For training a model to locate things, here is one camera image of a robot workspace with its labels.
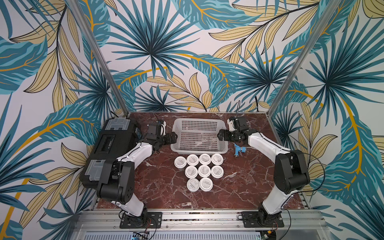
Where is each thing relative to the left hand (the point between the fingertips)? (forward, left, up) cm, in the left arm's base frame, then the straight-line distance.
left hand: (171, 137), depth 92 cm
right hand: (+3, -33, 0) cm, 33 cm away
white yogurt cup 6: (-19, -20, -4) cm, 28 cm away
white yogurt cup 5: (-20, -13, -4) cm, 24 cm away
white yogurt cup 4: (-12, -28, -4) cm, 30 cm away
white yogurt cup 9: (-27, -21, -4) cm, 34 cm away
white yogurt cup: (-14, -6, -4) cm, 16 cm away
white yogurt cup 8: (-27, -14, -5) cm, 30 cm away
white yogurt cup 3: (-12, -21, -4) cm, 24 cm away
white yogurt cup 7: (-19, -27, -4) cm, 33 cm away
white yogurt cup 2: (-13, -13, -4) cm, 19 cm away
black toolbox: (-5, +30, +6) cm, 31 cm away
